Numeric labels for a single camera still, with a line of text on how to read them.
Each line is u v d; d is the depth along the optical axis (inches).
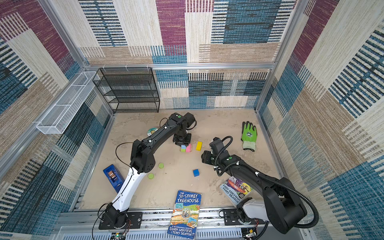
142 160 23.9
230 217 28.7
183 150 37.6
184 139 33.5
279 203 16.2
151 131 38.3
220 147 26.5
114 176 32.5
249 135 40.7
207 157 30.3
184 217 28.2
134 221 28.8
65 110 29.3
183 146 36.8
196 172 34.3
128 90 43.2
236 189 31.8
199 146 39.1
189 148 37.8
